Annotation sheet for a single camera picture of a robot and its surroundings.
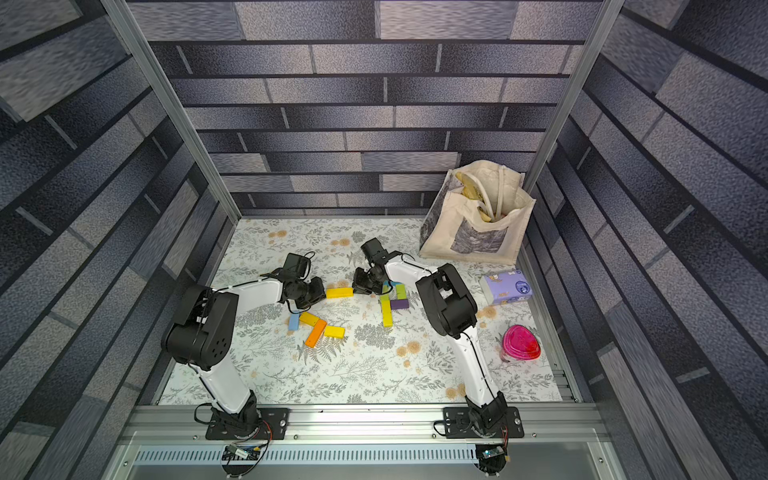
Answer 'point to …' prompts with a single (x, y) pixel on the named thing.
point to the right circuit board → (491, 458)
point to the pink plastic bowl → (520, 342)
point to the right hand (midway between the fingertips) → (351, 289)
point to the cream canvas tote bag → (477, 210)
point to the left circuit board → (240, 452)
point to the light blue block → (293, 323)
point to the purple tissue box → (505, 287)
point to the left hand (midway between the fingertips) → (329, 292)
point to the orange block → (316, 332)
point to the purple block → (399, 304)
